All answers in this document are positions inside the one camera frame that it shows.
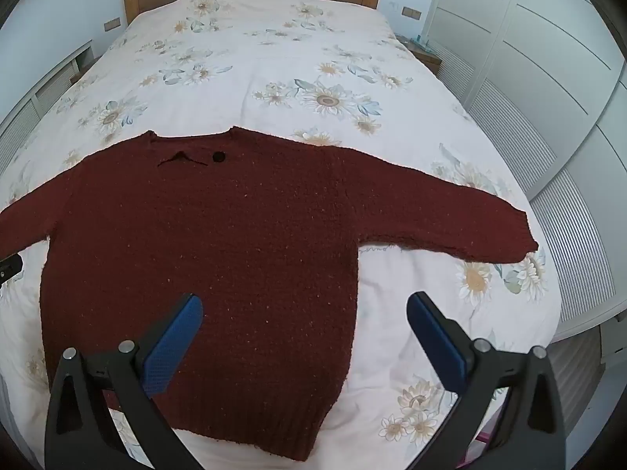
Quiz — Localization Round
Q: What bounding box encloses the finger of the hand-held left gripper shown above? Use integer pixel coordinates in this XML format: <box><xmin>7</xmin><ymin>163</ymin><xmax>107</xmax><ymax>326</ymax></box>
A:
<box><xmin>0</xmin><ymin>253</ymin><xmax>24</xmax><ymax>284</ymax></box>

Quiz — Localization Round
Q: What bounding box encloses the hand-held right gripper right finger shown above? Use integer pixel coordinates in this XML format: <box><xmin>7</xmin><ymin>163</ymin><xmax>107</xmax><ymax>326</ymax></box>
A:
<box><xmin>406</xmin><ymin>291</ymin><xmax>569</xmax><ymax>470</ymax></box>

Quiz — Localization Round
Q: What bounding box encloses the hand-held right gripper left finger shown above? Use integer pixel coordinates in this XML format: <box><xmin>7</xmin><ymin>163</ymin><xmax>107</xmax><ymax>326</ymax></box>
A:
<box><xmin>43</xmin><ymin>293</ymin><xmax>204</xmax><ymax>470</ymax></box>

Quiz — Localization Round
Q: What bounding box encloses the dark red knitted sweater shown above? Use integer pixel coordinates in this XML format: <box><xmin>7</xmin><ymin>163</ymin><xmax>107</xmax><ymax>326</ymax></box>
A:
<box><xmin>0</xmin><ymin>126</ymin><xmax>540</xmax><ymax>462</ymax></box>

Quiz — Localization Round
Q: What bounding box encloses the white slatted cabinet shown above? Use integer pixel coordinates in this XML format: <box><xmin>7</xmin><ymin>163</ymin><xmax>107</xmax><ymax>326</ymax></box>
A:
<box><xmin>0</xmin><ymin>40</ymin><xmax>95</xmax><ymax>170</ymax></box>

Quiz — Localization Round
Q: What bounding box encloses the wooden nightstand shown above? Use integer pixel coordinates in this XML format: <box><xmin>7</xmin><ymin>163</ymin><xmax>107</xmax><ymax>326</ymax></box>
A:
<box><xmin>397</xmin><ymin>34</ymin><xmax>442</xmax><ymax>76</ymax></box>

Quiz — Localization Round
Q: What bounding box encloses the white floral bedspread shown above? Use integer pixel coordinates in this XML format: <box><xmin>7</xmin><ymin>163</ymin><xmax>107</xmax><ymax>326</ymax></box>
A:
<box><xmin>0</xmin><ymin>0</ymin><xmax>562</xmax><ymax>470</ymax></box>

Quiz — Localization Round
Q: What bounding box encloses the white wardrobe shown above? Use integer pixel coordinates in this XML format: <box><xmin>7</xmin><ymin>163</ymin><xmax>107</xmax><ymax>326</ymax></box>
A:
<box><xmin>424</xmin><ymin>0</ymin><xmax>627</xmax><ymax>341</ymax></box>

